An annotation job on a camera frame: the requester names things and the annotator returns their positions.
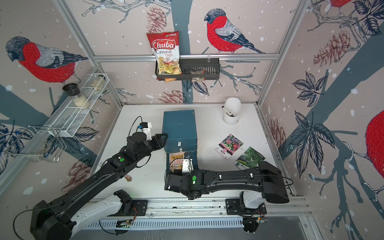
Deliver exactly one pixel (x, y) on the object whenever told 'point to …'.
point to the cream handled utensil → (227, 112)
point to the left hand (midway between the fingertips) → (168, 134)
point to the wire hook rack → (48, 142)
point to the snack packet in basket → (198, 72)
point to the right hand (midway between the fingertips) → (181, 173)
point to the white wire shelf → (66, 123)
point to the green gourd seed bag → (249, 159)
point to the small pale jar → (98, 83)
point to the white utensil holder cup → (234, 105)
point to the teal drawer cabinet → (180, 126)
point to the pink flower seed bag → (228, 146)
